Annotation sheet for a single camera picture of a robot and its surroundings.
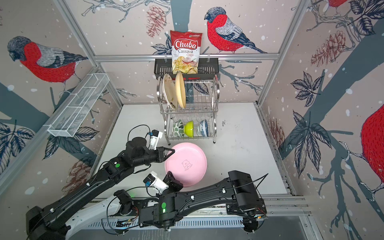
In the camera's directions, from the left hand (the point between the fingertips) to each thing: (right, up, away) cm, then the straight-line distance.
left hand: (174, 153), depth 68 cm
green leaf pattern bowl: (0, +10, +20) cm, 23 cm away
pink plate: (+7, -5, 0) cm, 9 cm away
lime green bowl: (+6, +9, +22) cm, 25 cm away
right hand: (-2, -11, -1) cm, 12 cm away
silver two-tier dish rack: (+6, +22, +31) cm, 38 cm away
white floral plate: (-5, +32, +18) cm, 37 cm away
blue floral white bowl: (+15, +9, +21) cm, 27 cm away
